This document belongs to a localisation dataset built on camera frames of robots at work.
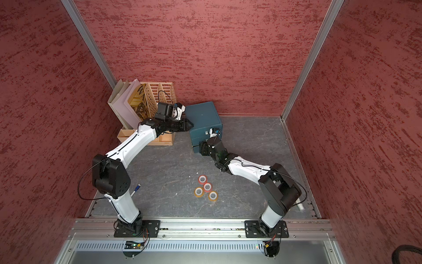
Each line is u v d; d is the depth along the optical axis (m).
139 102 1.00
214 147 0.65
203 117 0.91
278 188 0.47
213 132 0.78
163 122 0.68
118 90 0.93
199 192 0.85
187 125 0.80
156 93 1.11
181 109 0.79
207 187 0.87
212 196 0.84
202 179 0.90
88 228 0.76
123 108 0.92
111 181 0.47
